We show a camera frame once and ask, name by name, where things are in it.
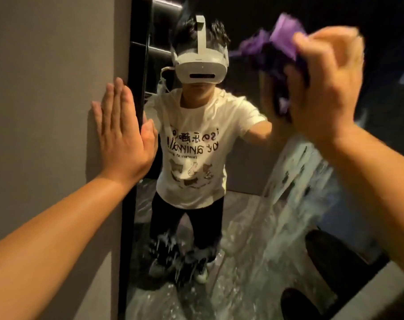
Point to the person's right hand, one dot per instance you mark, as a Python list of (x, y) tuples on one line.
[(325, 93)]

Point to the person's left hand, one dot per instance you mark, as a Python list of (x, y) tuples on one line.
[(122, 143)]

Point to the tall black-framed wall mirror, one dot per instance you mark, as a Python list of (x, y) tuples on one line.
[(382, 106)]

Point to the purple cleaning cloth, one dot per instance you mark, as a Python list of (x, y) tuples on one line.
[(285, 36)]

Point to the person's left forearm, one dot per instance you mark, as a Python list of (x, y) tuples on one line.
[(45, 249)]

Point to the person's right forearm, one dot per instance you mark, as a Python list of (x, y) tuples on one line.
[(382, 189)]

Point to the white foam smear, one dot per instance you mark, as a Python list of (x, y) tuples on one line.
[(288, 196)]

